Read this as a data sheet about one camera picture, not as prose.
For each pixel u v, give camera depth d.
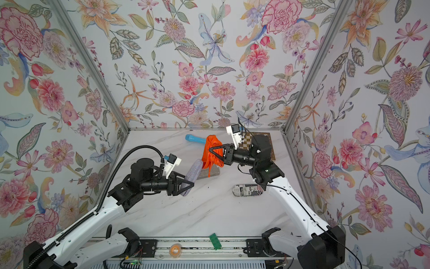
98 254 0.52
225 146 0.62
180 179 0.69
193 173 0.65
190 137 1.14
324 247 0.38
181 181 0.66
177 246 0.75
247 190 0.88
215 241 0.76
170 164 0.63
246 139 0.62
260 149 0.51
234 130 0.60
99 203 0.48
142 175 0.55
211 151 0.64
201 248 0.75
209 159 0.64
